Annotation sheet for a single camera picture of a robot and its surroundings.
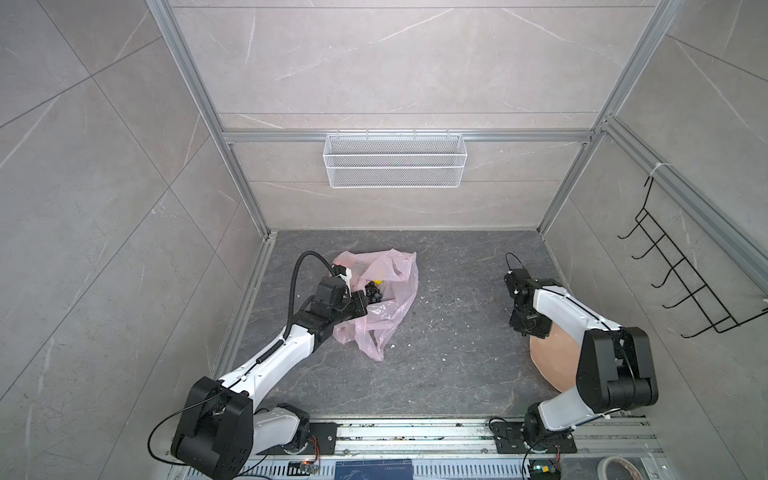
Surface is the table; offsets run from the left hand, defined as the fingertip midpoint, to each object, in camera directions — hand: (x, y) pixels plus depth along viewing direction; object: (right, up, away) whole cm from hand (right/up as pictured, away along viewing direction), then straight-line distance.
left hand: (369, 292), depth 84 cm
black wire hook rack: (+74, +4, -19) cm, 76 cm away
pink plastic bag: (+8, +5, +4) cm, 11 cm away
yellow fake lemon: (+2, +1, +17) cm, 17 cm away
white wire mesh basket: (+8, +43, +17) cm, 47 cm away
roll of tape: (+57, -38, -15) cm, 70 cm away
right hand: (+48, -11, +4) cm, 49 cm away
